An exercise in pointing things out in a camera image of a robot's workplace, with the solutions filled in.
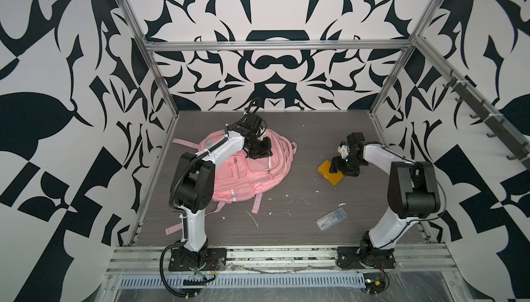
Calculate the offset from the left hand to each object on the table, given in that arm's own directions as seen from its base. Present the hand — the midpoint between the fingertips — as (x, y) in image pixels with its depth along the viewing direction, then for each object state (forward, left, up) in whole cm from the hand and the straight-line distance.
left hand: (275, 150), depth 90 cm
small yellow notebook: (-9, -25, -10) cm, 29 cm away
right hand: (-5, -29, -9) cm, 30 cm away
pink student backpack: (-11, +14, -4) cm, 18 cm away
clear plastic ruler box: (-26, -21, -11) cm, 35 cm away
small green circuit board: (-47, -31, -12) cm, 58 cm away
